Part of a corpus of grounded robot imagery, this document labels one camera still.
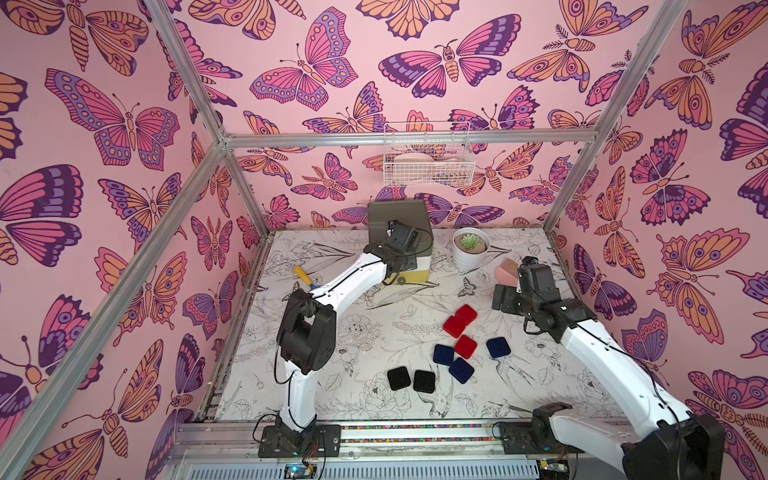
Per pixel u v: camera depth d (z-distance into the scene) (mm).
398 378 835
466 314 963
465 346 891
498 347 874
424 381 815
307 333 506
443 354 876
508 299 718
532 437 721
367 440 746
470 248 1001
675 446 370
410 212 1095
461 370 840
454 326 928
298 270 1074
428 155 945
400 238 713
